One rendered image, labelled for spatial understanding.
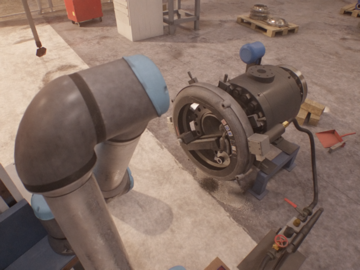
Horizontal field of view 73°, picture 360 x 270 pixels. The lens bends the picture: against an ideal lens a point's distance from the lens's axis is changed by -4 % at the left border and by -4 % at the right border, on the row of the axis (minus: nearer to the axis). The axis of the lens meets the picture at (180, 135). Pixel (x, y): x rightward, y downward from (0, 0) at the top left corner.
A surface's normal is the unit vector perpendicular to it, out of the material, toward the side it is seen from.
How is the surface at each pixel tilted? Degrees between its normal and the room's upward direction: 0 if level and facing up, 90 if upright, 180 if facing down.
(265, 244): 0
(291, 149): 0
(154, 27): 90
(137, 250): 0
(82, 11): 90
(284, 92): 44
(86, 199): 74
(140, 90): 57
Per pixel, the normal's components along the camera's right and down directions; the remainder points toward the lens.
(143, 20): 0.57, 0.53
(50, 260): 0.00, -0.76
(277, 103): 0.51, -0.09
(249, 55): -0.75, 0.43
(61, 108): 0.14, -0.12
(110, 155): -0.09, 0.88
